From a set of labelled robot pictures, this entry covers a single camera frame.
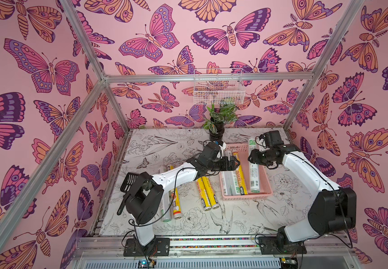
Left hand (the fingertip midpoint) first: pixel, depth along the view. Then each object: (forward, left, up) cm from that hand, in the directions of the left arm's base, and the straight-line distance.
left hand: (236, 163), depth 82 cm
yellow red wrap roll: (-11, +30, -14) cm, 35 cm away
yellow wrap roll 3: (-2, -4, -13) cm, 13 cm away
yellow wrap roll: (-10, +16, -13) cm, 23 cm away
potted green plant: (+27, +7, +6) cm, 29 cm away
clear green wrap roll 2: (-4, -9, -2) cm, 10 cm away
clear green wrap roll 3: (-1, +3, -13) cm, 14 cm away
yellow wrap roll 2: (-12, +11, -14) cm, 22 cm away
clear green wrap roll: (-20, +33, -12) cm, 41 cm away
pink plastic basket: (-7, -18, -16) cm, 25 cm away
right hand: (+5, -8, -2) cm, 10 cm away
